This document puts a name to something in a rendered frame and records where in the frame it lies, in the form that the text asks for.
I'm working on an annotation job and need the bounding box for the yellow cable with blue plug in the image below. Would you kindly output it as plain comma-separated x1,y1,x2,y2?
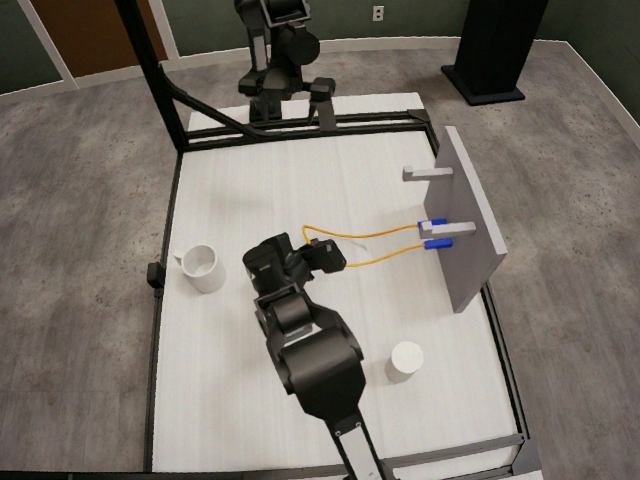
302,221,425,267

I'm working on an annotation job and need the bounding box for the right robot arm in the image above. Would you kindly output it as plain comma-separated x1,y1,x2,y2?
242,232,401,480

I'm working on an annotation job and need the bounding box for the white cylinder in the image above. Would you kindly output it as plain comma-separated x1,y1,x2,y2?
385,341,424,383

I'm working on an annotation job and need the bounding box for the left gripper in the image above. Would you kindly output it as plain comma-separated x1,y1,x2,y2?
238,52,336,127

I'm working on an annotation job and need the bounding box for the white mug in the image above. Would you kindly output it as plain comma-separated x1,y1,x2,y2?
173,244,226,293

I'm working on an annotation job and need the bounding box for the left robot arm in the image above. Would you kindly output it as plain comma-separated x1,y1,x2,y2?
234,0,320,114

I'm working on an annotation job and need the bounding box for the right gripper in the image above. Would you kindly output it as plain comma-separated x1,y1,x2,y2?
283,238,347,292

